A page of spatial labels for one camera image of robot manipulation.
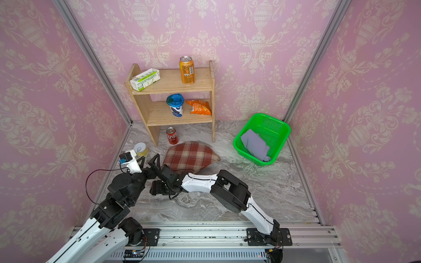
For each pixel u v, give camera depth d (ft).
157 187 2.51
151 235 2.45
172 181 2.29
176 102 2.89
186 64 2.29
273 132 3.72
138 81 2.37
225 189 1.85
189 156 3.18
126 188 1.66
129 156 1.91
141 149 3.28
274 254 2.35
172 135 3.30
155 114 3.14
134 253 2.37
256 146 3.27
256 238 2.39
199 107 2.98
